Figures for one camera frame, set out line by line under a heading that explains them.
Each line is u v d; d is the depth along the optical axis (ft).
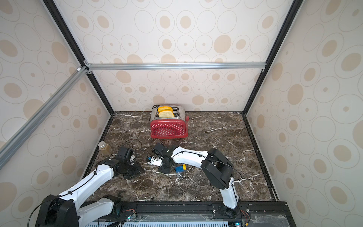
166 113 3.02
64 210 1.30
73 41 2.62
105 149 2.92
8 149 1.66
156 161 2.51
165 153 2.13
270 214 2.39
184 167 2.84
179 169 2.86
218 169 1.58
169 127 3.08
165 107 3.03
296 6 2.23
